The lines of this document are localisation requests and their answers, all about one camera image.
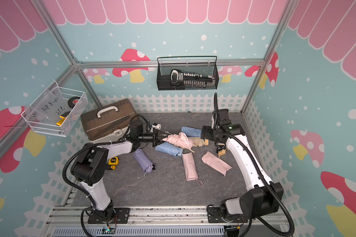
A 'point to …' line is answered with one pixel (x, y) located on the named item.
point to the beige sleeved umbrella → (198, 141)
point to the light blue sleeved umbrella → (170, 148)
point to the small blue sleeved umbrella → (191, 132)
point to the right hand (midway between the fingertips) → (207, 134)
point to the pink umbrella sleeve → (215, 163)
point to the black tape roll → (72, 101)
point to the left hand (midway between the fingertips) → (169, 138)
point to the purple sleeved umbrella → (145, 164)
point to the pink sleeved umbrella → (190, 167)
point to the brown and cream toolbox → (109, 123)
